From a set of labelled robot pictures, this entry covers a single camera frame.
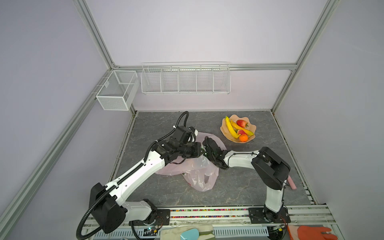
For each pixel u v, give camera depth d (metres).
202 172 0.72
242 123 1.05
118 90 1.02
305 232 0.69
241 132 1.02
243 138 0.97
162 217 0.74
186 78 1.02
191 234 0.69
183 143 0.59
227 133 1.05
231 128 1.05
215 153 0.73
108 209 0.38
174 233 0.69
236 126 1.07
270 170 0.50
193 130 0.71
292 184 0.83
